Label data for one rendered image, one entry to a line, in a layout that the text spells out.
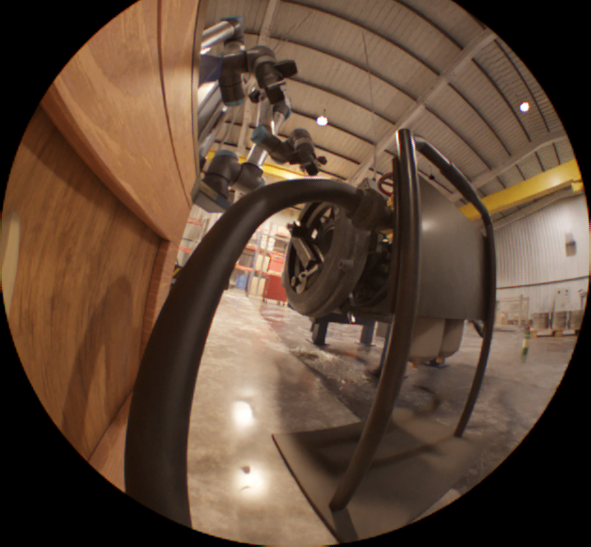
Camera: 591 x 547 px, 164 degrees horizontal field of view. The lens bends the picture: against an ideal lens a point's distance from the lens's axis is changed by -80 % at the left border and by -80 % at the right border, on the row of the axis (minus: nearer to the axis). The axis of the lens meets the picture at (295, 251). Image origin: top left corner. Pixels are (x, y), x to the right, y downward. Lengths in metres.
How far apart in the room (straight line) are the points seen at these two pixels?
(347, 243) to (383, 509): 0.79
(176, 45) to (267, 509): 0.47
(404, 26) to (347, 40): 2.05
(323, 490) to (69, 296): 0.38
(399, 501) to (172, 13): 0.54
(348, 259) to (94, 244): 0.77
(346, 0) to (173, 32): 8.09
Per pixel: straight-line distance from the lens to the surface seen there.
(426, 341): 0.33
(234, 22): 1.30
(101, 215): 0.17
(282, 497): 0.37
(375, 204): 0.26
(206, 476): 0.38
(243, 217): 0.15
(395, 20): 8.39
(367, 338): 1.83
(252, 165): 1.23
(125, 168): 0.15
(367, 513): 0.37
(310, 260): 0.99
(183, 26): 0.17
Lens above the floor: 0.30
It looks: 13 degrees up
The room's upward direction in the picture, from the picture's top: 11 degrees clockwise
